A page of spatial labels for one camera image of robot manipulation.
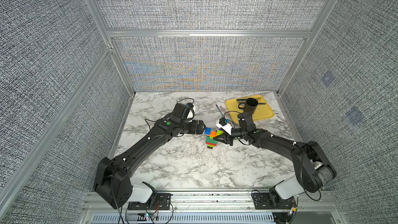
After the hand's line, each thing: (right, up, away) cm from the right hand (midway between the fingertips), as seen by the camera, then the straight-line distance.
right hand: (214, 131), depth 83 cm
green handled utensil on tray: (+23, +18, +20) cm, 35 cm away
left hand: (-7, +4, -4) cm, 9 cm away
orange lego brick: (-1, -1, -3) cm, 3 cm away
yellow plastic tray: (+38, +11, +29) cm, 49 cm away
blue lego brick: (-4, +1, -3) cm, 5 cm away
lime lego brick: (+2, 0, -4) cm, 4 cm away
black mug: (+25, +14, +20) cm, 35 cm away
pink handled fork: (+9, +11, +26) cm, 30 cm away
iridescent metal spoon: (+5, +14, +29) cm, 33 cm away
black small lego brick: (-2, -10, +4) cm, 11 cm away
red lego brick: (-2, -7, +2) cm, 8 cm away
